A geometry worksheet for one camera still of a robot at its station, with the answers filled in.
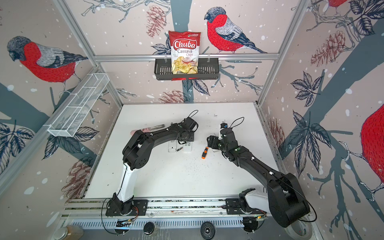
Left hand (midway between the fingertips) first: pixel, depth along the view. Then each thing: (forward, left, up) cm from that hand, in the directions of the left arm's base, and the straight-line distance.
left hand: (191, 137), depth 99 cm
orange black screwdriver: (-12, -8, -1) cm, 14 cm away
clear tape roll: (-50, -52, -2) cm, 72 cm away
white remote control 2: (-7, +2, -1) cm, 7 cm away
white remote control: (-6, +12, 0) cm, 13 cm away
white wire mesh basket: (+1, +60, +29) cm, 66 cm away
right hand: (-8, -12, +9) cm, 17 cm away
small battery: (-7, +7, -1) cm, 10 cm away
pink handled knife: (+7, +31, 0) cm, 31 cm away
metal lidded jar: (-50, +50, +7) cm, 71 cm away
